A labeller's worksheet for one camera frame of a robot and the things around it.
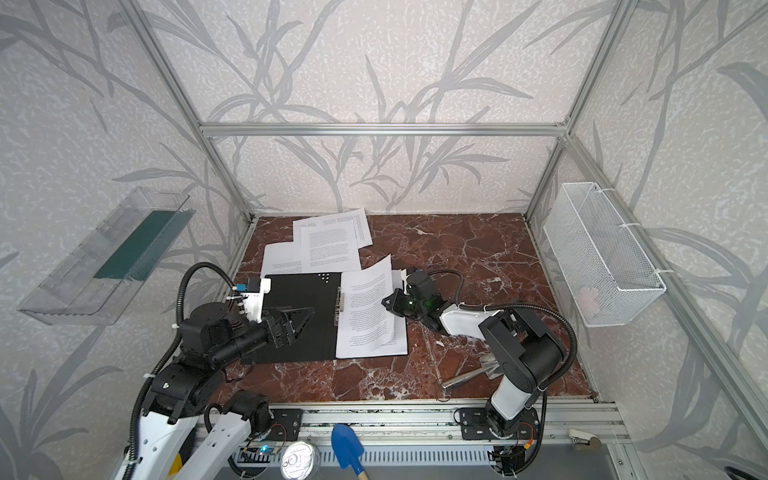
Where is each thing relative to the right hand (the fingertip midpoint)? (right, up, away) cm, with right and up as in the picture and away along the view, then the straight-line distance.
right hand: (381, 293), depth 89 cm
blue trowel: (-7, -34, -18) cm, 39 cm away
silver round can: (-16, -33, -24) cm, 44 cm away
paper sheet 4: (-21, +13, +22) cm, 34 cm away
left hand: (-15, +2, -23) cm, 27 cm away
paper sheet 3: (-38, +9, +19) cm, 44 cm away
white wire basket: (+49, +9, -28) cm, 57 cm away
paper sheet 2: (+5, -15, -3) cm, 16 cm away
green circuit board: (-28, -35, -18) cm, 48 cm away
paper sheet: (-5, -10, +2) cm, 11 cm away
